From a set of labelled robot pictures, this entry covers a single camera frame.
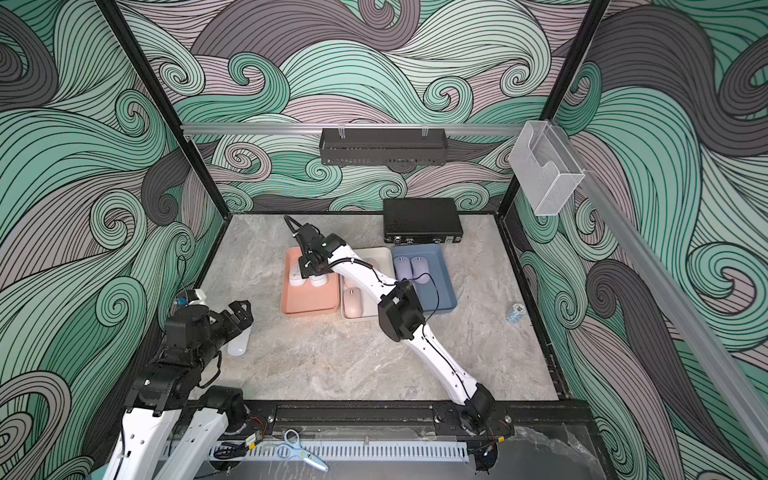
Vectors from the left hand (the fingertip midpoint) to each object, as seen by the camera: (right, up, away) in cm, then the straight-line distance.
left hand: (235, 309), depth 72 cm
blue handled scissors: (+15, -33, -3) cm, 36 cm away
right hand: (+13, +7, +22) cm, 27 cm away
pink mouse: (+28, -3, +20) cm, 34 cm away
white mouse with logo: (+8, +4, +25) cm, 27 cm away
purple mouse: (+44, +7, +29) cm, 53 cm away
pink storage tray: (+13, -2, +23) cm, 26 cm away
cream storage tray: (+37, +10, +31) cm, 49 cm away
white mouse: (+16, +4, +25) cm, 30 cm away
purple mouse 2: (+50, +8, +28) cm, 58 cm away
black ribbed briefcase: (+55, +24, +38) cm, 71 cm away
